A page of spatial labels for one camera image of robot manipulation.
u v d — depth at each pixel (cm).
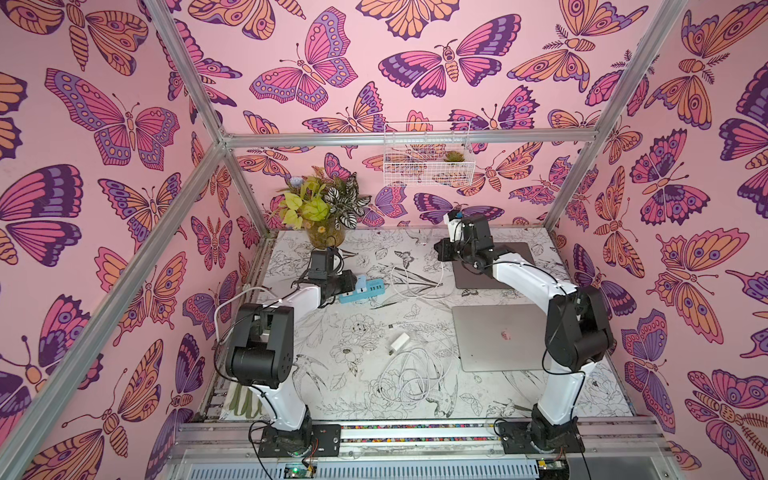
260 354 48
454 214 83
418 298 100
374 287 100
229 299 93
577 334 50
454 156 92
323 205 99
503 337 90
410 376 84
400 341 87
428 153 96
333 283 83
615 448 73
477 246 73
